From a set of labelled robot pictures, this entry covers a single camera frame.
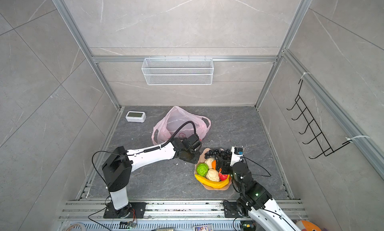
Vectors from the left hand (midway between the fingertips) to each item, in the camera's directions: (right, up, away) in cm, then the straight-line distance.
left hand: (198, 156), depth 84 cm
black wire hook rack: (+55, +12, -20) cm, 59 cm away
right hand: (+13, +2, -6) cm, 15 cm away
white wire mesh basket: (-14, +54, +17) cm, 59 cm away
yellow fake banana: (+7, -12, -8) cm, 16 cm away
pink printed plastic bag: (-20, +16, +13) cm, 29 cm away
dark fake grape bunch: (+16, +2, 0) cm, 16 cm away
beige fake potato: (+8, -9, -5) cm, 13 cm away
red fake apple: (+13, -9, -7) cm, 17 cm away
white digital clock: (-46, +23, +25) cm, 58 cm away
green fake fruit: (+2, -5, -6) cm, 8 cm away
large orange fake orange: (+9, -4, -1) cm, 10 cm away
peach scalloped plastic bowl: (+2, -2, -1) cm, 3 cm away
